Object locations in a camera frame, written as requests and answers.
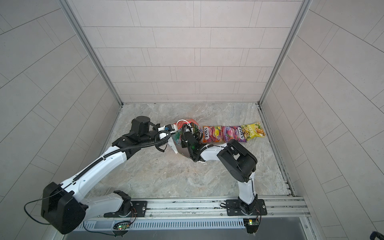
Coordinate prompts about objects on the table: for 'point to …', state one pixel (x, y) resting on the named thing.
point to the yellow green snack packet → (253, 130)
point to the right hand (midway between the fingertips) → (184, 136)
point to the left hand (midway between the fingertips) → (177, 129)
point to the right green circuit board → (253, 222)
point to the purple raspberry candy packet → (228, 133)
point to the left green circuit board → (123, 226)
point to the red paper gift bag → (182, 149)
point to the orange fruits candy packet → (212, 134)
